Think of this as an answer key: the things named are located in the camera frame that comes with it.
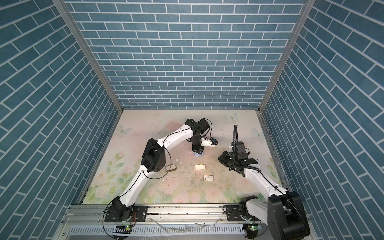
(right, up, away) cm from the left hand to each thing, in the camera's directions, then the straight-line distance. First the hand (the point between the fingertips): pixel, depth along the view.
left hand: (200, 150), depth 95 cm
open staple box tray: (-1, -9, -7) cm, 11 cm away
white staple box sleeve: (+5, -14, -11) cm, 18 cm away
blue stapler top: (-2, -2, -2) cm, 4 cm away
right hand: (+10, -2, -9) cm, 13 cm away
